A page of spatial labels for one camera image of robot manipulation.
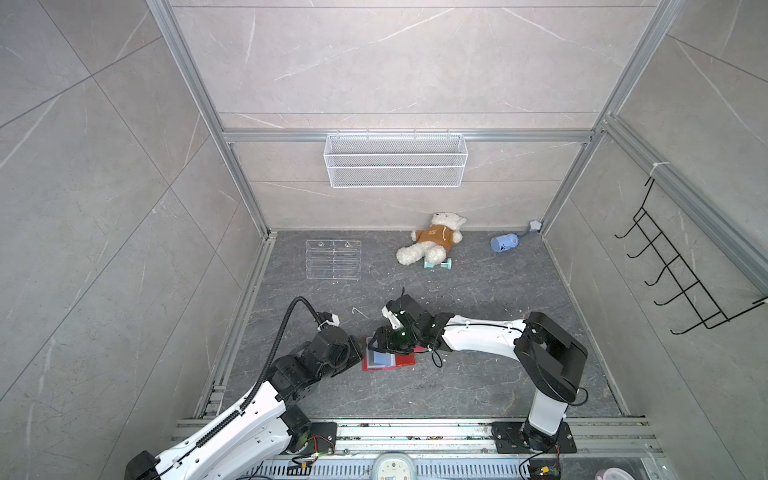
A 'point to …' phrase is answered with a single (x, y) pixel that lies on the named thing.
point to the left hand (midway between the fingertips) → (366, 339)
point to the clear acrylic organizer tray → (333, 259)
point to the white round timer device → (393, 466)
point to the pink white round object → (614, 473)
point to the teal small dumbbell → (444, 264)
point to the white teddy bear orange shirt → (433, 242)
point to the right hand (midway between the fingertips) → (374, 347)
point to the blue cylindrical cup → (504, 242)
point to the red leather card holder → (373, 360)
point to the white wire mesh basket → (396, 161)
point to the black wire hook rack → (674, 271)
